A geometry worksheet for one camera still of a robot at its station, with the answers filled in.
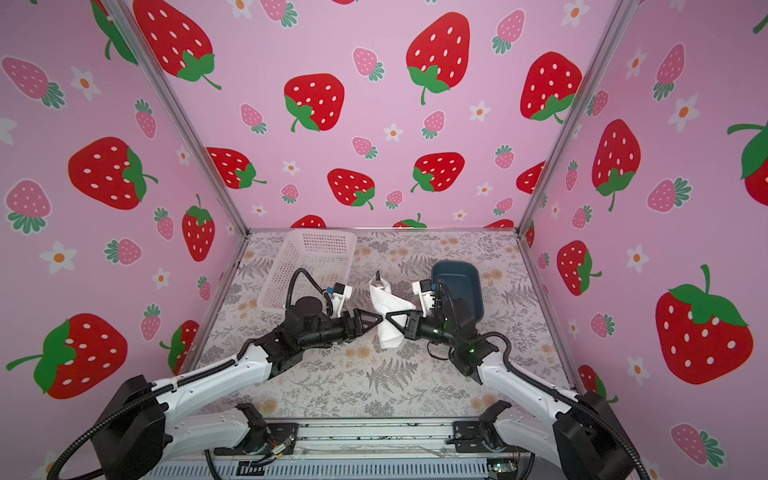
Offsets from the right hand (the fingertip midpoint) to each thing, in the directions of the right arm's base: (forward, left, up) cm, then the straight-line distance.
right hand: (385, 318), depth 73 cm
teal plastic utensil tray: (+29, -22, -20) cm, 41 cm away
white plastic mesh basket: (+34, +28, -18) cm, 47 cm away
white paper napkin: (+4, +1, +1) cm, 4 cm away
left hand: (-1, +1, 0) cm, 2 cm away
